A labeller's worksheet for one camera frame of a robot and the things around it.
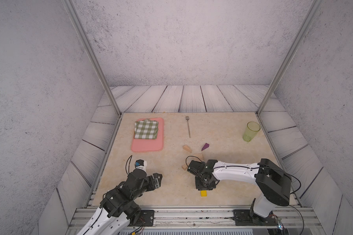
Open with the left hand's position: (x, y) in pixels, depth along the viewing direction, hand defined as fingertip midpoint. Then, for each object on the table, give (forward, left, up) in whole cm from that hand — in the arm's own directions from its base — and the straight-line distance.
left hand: (159, 178), depth 75 cm
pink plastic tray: (+29, +15, -14) cm, 36 cm away
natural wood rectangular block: (+18, -24, -12) cm, 32 cm away
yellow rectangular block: (-5, -23, -11) cm, 26 cm away
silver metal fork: (+52, -17, -11) cm, 56 cm away
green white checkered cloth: (+41, +14, -11) cm, 45 cm away
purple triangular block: (+25, -29, -9) cm, 39 cm away
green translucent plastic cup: (+29, -57, +2) cm, 64 cm away
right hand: (-2, -22, -11) cm, 25 cm away
